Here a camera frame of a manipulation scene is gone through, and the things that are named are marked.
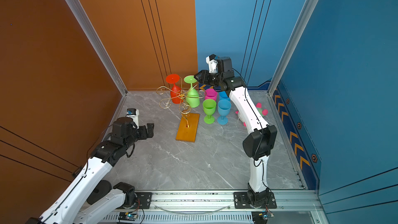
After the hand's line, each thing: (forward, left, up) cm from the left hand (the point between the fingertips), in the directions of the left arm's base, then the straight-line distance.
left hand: (145, 123), depth 77 cm
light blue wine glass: (+15, -41, -5) cm, 44 cm away
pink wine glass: (+26, -33, -5) cm, 43 cm away
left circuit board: (-36, +5, -22) cm, 43 cm away
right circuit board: (-36, -56, -21) cm, 70 cm away
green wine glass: (+18, -32, -7) cm, 38 cm away
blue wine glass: (+22, -42, -5) cm, 47 cm away
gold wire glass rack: (+11, -19, -1) cm, 22 cm away
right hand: (+20, -25, +14) cm, 35 cm away
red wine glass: (+11, -15, +10) cm, 21 cm away
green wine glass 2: (+15, -23, +5) cm, 28 cm away
